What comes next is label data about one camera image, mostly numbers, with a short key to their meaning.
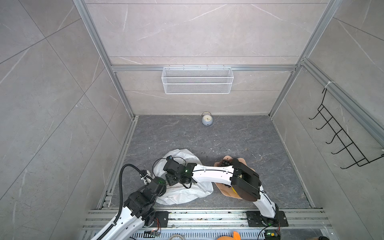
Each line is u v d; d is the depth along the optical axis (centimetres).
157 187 60
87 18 71
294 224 73
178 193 73
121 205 53
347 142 65
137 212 53
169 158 78
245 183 47
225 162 93
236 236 66
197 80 101
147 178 69
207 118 114
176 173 65
